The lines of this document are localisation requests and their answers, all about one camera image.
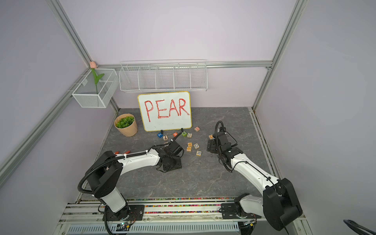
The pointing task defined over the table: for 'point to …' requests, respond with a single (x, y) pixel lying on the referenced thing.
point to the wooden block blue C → (190, 135)
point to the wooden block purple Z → (165, 137)
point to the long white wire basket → (163, 75)
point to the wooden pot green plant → (126, 124)
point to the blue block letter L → (159, 135)
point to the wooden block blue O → (196, 146)
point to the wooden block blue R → (198, 153)
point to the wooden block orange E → (188, 149)
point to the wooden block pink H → (197, 129)
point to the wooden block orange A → (190, 144)
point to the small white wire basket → (86, 93)
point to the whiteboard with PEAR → (166, 111)
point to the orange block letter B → (175, 134)
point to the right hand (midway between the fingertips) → (215, 142)
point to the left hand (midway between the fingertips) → (179, 167)
